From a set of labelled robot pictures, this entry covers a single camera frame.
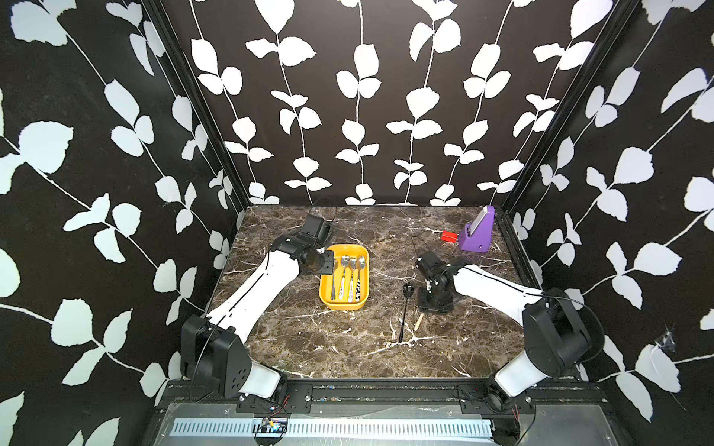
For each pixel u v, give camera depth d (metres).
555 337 0.45
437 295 0.75
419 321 0.88
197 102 0.86
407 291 0.93
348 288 0.95
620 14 0.70
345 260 1.01
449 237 1.11
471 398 0.73
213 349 0.40
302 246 0.56
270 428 0.72
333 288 0.96
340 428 0.70
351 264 1.01
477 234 1.01
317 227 0.63
